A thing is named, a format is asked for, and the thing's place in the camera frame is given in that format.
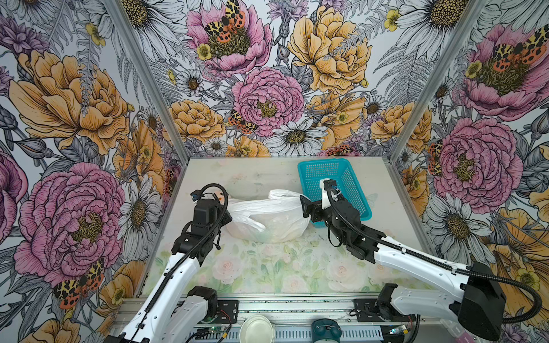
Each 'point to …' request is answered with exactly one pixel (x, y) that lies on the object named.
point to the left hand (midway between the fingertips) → (223, 214)
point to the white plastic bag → (279, 218)
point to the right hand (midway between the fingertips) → (310, 198)
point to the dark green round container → (326, 331)
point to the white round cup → (256, 329)
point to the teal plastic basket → (348, 185)
